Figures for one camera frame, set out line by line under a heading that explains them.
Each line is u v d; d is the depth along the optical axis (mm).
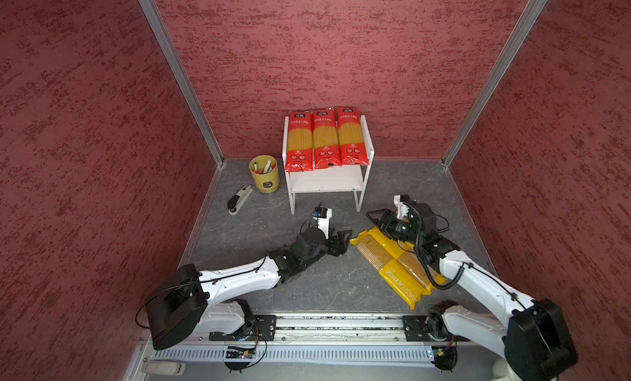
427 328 729
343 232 699
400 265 855
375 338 730
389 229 716
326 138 792
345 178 898
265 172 1033
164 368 644
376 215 775
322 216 683
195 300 410
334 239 681
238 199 1004
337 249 686
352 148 752
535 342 388
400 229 701
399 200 771
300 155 729
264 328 741
